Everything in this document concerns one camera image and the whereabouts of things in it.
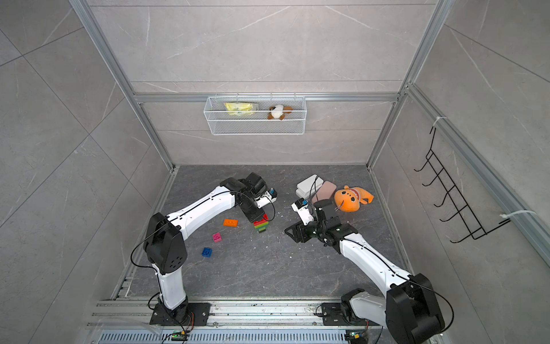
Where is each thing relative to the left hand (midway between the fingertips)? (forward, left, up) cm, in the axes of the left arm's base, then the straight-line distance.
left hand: (260, 211), depth 87 cm
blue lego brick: (-12, +23, -11) cm, 28 cm away
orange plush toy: (+7, -40, -3) cm, 41 cm away
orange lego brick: (+2, +14, -12) cm, 18 cm away
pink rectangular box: (+16, -32, -10) cm, 37 cm away
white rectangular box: (+20, -23, -9) cm, 32 cm away
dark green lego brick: (-3, 0, -10) cm, 10 cm away
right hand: (-8, -13, 0) cm, 15 cm away
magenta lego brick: (-6, +19, -11) cm, 23 cm away
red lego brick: (-2, -2, -3) cm, 4 cm away
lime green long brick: (-3, 0, -7) cm, 7 cm away
